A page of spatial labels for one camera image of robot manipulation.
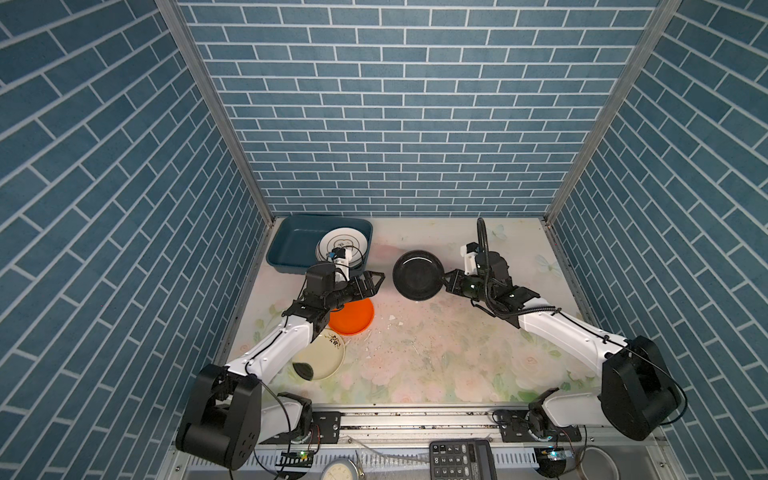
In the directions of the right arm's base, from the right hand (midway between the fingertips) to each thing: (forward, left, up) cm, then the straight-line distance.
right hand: (437, 273), depth 84 cm
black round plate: (+1, +5, -2) cm, 6 cm away
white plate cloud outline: (+22, +33, -12) cm, 42 cm away
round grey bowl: (-39, -38, -17) cm, 57 cm away
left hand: (-3, +17, 0) cm, 18 cm away
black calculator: (-41, -7, -15) cm, 44 cm away
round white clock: (-46, +20, -13) cm, 51 cm away
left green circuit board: (-45, +32, -20) cm, 59 cm away
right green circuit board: (-38, -30, -18) cm, 52 cm away
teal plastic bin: (+23, +55, -16) cm, 61 cm away
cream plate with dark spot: (-21, +31, -15) cm, 40 cm away
